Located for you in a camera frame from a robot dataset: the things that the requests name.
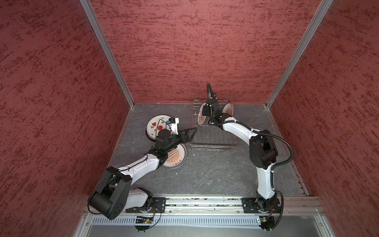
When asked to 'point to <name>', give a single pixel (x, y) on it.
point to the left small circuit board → (143, 220)
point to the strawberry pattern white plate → (155, 124)
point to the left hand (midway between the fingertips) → (192, 132)
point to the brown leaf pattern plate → (228, 108)
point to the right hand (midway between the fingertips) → (206, 107)
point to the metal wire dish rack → (208, 137)
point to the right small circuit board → (267, 221)
